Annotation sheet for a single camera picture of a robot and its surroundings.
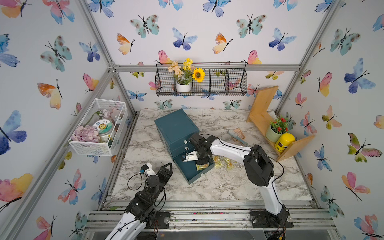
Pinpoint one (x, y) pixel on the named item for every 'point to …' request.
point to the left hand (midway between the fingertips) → (172, 165)
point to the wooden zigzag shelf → (258, 118)
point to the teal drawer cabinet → (176, 129)
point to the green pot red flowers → (276, 129)
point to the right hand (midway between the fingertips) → (197, 155)
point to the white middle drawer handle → (186, 148)
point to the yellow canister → (284, 140)
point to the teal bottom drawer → (188, 169)
